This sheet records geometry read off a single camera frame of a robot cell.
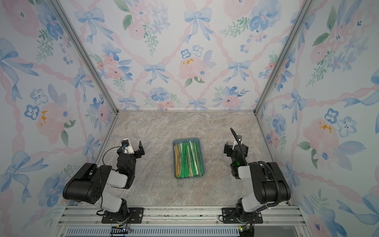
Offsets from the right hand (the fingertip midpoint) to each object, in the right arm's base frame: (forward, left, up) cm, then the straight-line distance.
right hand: (236, 142), depth 94 cm
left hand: (-4, +64, +3) cm, 64 cm away
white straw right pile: (-8, +27, -4) cm, 29 cm away
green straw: (-10, +31, -5) cm, 33 cm away
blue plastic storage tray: (-9, +38, -5) cm, 39 cm away
